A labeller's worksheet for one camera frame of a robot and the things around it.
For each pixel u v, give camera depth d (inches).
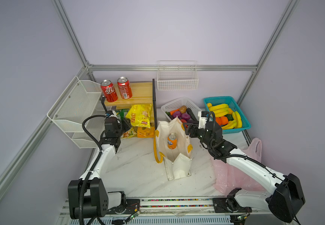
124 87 28.2
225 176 30.6
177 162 29.9
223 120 41.1
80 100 32.6
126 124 29.3
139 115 34.0
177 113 43.7
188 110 44.6
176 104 45.3
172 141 35.3
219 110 42.2
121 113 35.2
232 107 44.9
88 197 16.1
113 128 24.0
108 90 27.6
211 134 21.8
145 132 38.7
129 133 38.8
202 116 26.9
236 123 40.5
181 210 28.9
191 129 26.7
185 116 42.2
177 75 42.3
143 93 31.5
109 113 28.8
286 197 15.9
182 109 44.6
